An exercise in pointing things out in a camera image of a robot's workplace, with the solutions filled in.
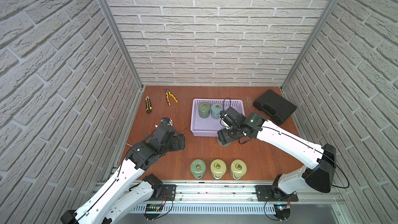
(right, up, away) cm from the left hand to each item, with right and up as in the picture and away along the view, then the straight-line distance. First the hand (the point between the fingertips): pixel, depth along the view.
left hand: (179, 136), depth 73 cm
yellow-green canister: (+19, -16, +1) cm, 25 cm away
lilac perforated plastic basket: (+13, +3, +30) cm, 33 cm away
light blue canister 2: (+22, -3, -6) cm, 23 cm away
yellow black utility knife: (-27, +13, +33) cm, 45 cm away
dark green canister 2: (+9, -15, 0) cm, 18 cm away
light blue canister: (+20, +13, +22) cm, 32 cm away
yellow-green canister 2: (+29, -16, +1) cm, 33 cm away
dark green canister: (+12, +12, +24) cm, 30 cm away
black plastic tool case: (+61, +13, +30) cm, 69 cm away
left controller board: (-12, -35, -2) cm, 37 cm away
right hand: (+24, 0, +3) cm, 24 cm away
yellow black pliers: (-16, +22, +40) cm, 49 cm away
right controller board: (+49, -34, -3) cm, 60 cm away
